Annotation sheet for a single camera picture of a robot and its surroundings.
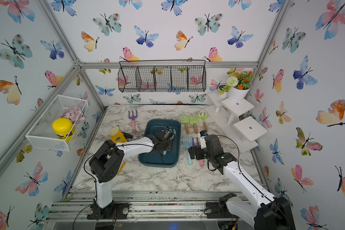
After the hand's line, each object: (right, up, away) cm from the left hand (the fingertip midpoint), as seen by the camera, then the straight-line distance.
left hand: (170, 143), depth 95 cm
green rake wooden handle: (+11, +15, +16) cm, 24 cm away
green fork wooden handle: (+18, +14, +16) cm, 28 cm away
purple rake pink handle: (-31, +18, +20) cm, 41 cm away
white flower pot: (+41, +31, -7) cm, 52 cm away
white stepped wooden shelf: (+44, +21, +19) cm, 52 cm away
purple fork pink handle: (+19, -10, -5) cm, 23 cm away
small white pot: (+32, +33, -9) cm, 47 cm away
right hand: (+16, 0, -13) cm, 20 cm away
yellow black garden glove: (-38, +4, +7) cm, 39 cm away
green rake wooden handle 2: (+25, +19, +19) cm, 37 cm away
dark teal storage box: (0, -8, -9) cm, 12 cm away
